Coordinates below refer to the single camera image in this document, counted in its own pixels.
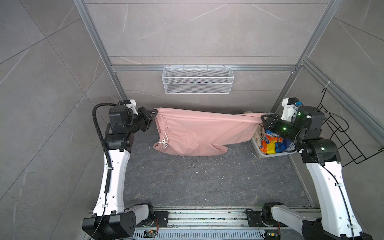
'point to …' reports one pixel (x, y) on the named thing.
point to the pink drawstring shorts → (185, 132)
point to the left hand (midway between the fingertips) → (156, 107)
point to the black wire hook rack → (343, 141)
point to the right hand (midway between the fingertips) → (261, 115)
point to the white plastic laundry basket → (257, 150)
